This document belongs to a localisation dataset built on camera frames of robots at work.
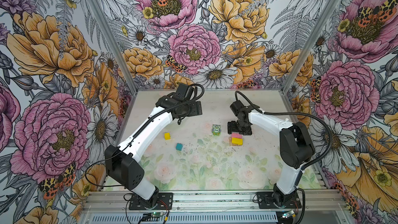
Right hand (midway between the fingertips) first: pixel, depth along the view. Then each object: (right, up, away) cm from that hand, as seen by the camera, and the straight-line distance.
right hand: (237, 136), depth 91 cm
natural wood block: (-4, -3, +1) cm, 5 cm away
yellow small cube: (-41, -1, +5) cm, 42 cm away
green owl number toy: (-11, +2, +8) cm, 14 cm away
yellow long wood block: (0, -3, 0) cm, 3 cm away
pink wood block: (-1, +1, -3) cm, 3 cm away
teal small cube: (-34, -6, +1) cm, 34 cm away
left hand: (-25, +13, -11) cm, 30 cm away
